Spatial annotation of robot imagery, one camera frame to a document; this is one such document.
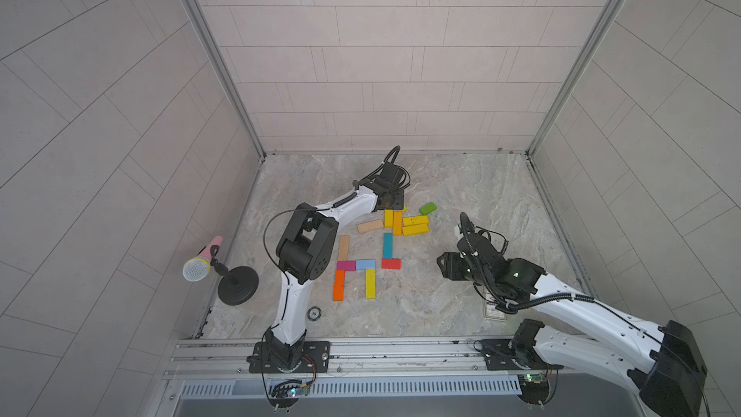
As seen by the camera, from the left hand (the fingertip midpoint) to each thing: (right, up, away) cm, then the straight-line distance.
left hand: (398, 197), depth 98 cm
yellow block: (-9, -25, -16) cm, 31 cm away
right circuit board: (+32, -44, -30) cm, 62 cm away
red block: (-2, -20, -11) cm, 23 cm away
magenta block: (-16, -20, -12) cm, 28 cm away
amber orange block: (0, -8, -4) cm, 9 cm away
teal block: (-4, -15, -7) cm, 17 cm away
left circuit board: (-27, -42, -33) cm, 60 cm away
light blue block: (-11, -20, -12) cm, 26 cm away
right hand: (+11, -17, -19) cm, 28 cm away
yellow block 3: (+5, -11, -4) cm, 13 cm away
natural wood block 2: (-10, -9, -4) cm, 14 cm away
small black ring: (-24, -31, -20) cm, 44 cm away
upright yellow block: (-3, -7, -2) cm, 8 cm away
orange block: (-18, -25, -16) cm, 34 cm away
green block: (+11, -4, +2) cm, 12 cm away
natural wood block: (-18, -16, -9) cm, 25 cm away
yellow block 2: (+6, -8, -2) cm, 10 cm away
